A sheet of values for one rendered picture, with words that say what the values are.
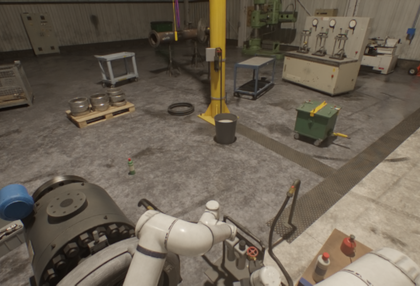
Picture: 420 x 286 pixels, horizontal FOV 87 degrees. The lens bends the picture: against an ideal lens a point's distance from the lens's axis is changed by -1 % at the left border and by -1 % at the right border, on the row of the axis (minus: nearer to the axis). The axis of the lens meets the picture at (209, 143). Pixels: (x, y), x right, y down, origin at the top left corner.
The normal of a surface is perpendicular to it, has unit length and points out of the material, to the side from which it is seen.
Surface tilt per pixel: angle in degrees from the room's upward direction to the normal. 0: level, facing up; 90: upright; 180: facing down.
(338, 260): 0
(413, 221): 0
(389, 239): 0
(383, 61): 90
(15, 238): 90
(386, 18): 90
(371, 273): 15
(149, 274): 56
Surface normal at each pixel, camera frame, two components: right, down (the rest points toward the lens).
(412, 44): -0.80, 0.32
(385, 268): -0.07, -0.91
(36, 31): 0.60, 0.38
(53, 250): -0.37, -0.58
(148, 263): 0.18, -0.25
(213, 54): -0.14, 0.50
